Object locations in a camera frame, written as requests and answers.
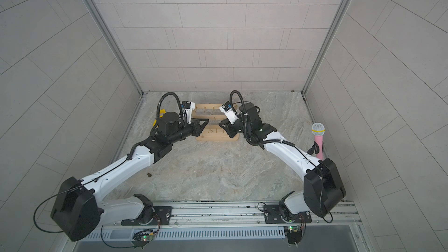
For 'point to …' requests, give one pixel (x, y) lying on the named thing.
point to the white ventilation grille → (175, 232)
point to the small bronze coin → (149, 175)
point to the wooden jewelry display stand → (212, 132)
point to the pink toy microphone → (318, 130)
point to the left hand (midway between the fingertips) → (212, 120)
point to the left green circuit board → (141, 238)
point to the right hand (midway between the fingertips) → (221, 123)
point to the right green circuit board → (294, 234)
